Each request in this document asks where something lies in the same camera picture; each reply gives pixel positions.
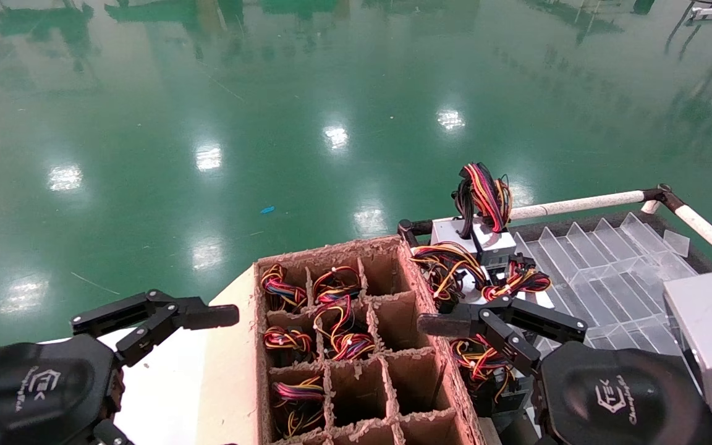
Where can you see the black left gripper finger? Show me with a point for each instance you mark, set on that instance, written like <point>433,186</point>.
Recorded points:
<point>207,316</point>

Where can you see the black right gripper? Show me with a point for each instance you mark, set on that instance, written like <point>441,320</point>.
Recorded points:
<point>615,402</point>

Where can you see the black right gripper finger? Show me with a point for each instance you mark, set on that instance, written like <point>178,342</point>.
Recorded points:
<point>449,324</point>

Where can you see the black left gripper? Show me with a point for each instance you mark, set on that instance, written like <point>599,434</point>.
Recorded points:
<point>28,395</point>

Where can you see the dark grey power supply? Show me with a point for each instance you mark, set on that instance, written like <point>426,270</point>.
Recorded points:
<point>479,358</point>

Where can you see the brown cardboard divider box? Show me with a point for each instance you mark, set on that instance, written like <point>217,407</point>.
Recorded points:
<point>232,371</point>

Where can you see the black pipe joint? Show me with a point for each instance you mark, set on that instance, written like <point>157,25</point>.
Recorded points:
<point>665,196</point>
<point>406,232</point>

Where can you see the clear plastic divider tray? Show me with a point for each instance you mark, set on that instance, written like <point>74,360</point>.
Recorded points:
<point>609,278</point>

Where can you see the power supply with large bundle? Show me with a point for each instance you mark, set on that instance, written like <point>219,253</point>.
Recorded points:
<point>486,198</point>

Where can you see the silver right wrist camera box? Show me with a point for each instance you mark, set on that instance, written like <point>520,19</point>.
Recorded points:
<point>711,334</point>

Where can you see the white frame pipe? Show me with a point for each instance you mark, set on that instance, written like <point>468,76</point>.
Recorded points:
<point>578,203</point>
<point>708,232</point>

